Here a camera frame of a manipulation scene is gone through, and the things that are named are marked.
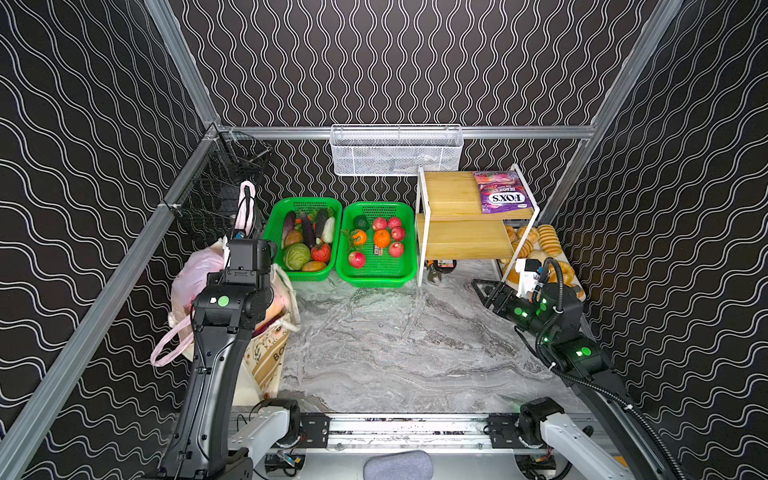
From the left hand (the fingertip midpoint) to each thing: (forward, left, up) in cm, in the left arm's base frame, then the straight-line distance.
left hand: (228, 278), depth 65 cm
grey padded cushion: (-29, -38, -31) cm, 57 cm away
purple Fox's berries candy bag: (+28, -63, +2) cm, 69 cm away
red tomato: (+30, -9, -26) cm, 41 cm away
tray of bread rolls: (+42, -89, -32) cm, 104 cm away
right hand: (+5, -56, -8) cm, 57 cm away
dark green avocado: (+46, -22, -27) cm, 58 cm away
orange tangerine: (+39, -30, -27) cm, 56 cm away
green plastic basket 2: (+28, -23, -29) cm, 46 cm away
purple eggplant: (+42, -2, -27) cm, 50 cm away
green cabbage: (+27, -2, -24) cm, 36 cm away
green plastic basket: (+44, +8, -27) cm, 52 cm away
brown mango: (+24, -8, -26) cm, 36 cm away
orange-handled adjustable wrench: (+28, -48, -33) cm, 65 cm away
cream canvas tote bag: (-13, -4, -19) cm, 23 cm away
